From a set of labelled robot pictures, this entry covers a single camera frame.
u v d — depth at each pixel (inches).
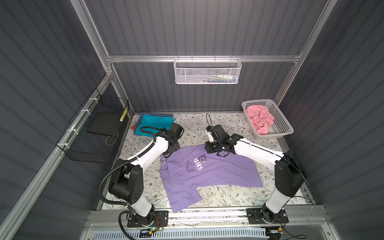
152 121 43.0
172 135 25.2
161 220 28.4
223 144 25.8
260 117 43.9
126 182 17.4
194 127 44.0
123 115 32.2
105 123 31.3
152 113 48.1
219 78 36.8
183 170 34.9
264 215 26.3
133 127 43.6
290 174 18.1
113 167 16.9
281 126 41.4
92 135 28.6
